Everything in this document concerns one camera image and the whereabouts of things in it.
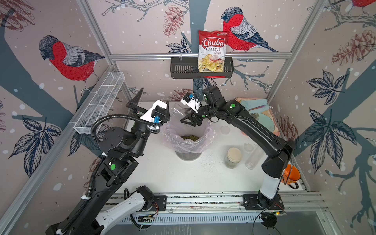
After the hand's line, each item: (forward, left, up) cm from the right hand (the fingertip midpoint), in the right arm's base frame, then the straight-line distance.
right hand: (183, 116), depth 70 cm
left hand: (-8, +8, +23) cm, 25 cm away
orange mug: (-17, -59, -29) cm, 68 cm away
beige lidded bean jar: (-13, -26, -18) cm, 34 cm away
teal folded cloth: (+38, -55, -31) cm, 74 cm away
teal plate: (+23, -59, -32) cm, 71 cm away
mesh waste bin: (-9, -2, -25) cm, 27 cm away
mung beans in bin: (+7, -2, -30) cm, 31 cm away
